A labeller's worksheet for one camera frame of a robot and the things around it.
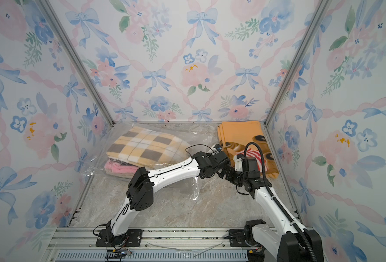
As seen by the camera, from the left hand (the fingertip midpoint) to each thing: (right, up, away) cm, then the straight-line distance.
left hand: (202, 157), depth 85 cm
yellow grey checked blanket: (-29, +5, +3) cm, 29 cm away
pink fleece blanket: (-46, -4, -2) cm, 46 cm away
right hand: (+11, -7, -2) cm, 13 cm away
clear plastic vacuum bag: (-2, +8, +18) cm, 20 cm away
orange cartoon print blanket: (+22, +12, +22) cm, 33 cm away
